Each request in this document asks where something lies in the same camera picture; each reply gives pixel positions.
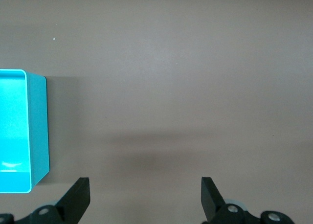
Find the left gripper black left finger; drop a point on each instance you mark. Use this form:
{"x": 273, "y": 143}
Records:
{"x": 73, "y": 204}

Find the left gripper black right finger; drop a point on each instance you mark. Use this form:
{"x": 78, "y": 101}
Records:
{"x": 215, "y": 204}

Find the turquoise plastic storage box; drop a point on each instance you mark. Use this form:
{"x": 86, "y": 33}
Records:
{"x": 22, "y": 131}

